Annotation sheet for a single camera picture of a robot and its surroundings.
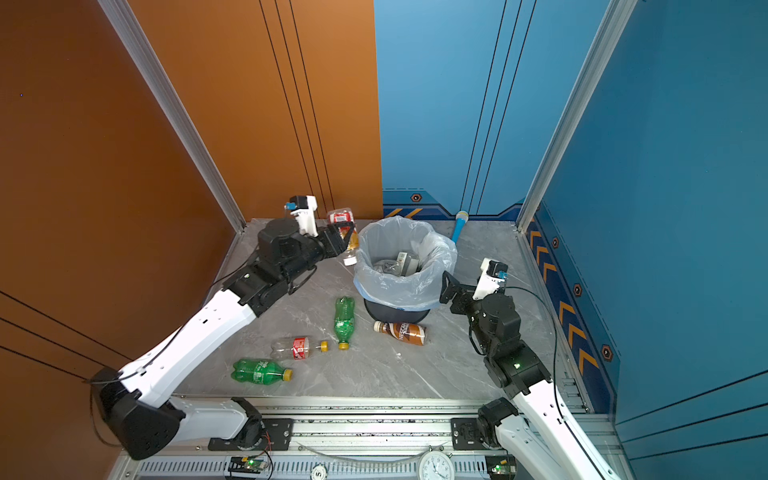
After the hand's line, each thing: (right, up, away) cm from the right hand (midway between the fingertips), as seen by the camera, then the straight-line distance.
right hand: (457, 276), depth 71 cm
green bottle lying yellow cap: (-51, -26, +7) cm, 57 cm away
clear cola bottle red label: (-43, -21, +11) cm, 49 cm away
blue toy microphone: (+12, +18, +48) cm, 53 cm away
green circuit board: (-48, -44, -1) cm, 66 cm away
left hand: (-26, +12, -2) cm, 29 cm away
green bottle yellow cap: (-30, -15, +17) cm, 38 cm away
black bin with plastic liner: (-17, -5, +5) cm, 18 cm away
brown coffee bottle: (-11, -17, +13) cm, 25 cm away
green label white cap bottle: (-11, +1, +23) cm, 26 cm away
